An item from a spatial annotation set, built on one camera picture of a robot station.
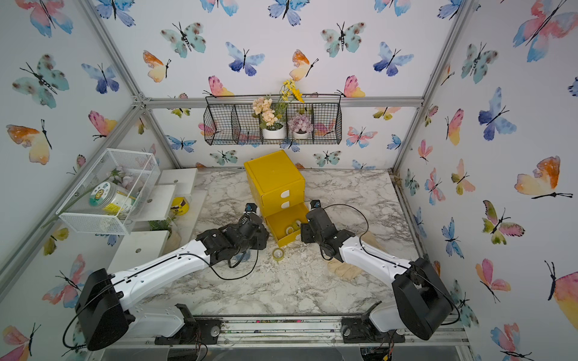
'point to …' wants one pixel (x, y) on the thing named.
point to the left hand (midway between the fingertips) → (268, 232)
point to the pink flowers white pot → (300, 126)
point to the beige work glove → (349, 271)
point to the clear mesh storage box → (138, 171)
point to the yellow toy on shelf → (180, 205)
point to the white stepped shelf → (138, 247)
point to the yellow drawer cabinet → (279, 190)
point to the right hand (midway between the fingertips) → (311, 224)
